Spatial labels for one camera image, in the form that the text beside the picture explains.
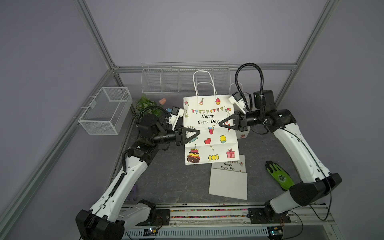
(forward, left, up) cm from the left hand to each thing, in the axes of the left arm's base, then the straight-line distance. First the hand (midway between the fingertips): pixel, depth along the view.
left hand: (198, 133), depth 60 cm
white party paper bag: (-7, -18, -37) cm, 41 cm away
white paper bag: (+21, -31, -34) cm, 51 cm away
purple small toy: (-11, +36, -36) cm, 52 cm away
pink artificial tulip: (+33, +19, -11) cm, 40 cm away
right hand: (+2, -9, +2) cm, 9 cm away
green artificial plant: (+31, +29, -9) cm, 43 cm away
